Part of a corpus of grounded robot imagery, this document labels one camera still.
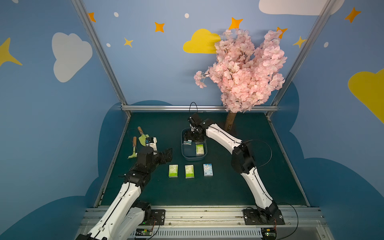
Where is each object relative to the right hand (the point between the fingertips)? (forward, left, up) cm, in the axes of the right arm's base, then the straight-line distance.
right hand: (189, 138), depth 98 cm
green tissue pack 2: (-21, +8, -5) cm, 23 cm away
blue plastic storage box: (-1, -3, -6) cm, 7 cm away
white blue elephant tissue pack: (-19, -13, -5) cm, 23 cm away
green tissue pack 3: (-21, -2, -5) cm, 22 cm away
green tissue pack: (-5, -7, -6) cm, 10 cm away
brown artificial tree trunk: (+14, -28, +6) cm, 32 cm away
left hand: (-15, +12, +10) cm, 22 cm away
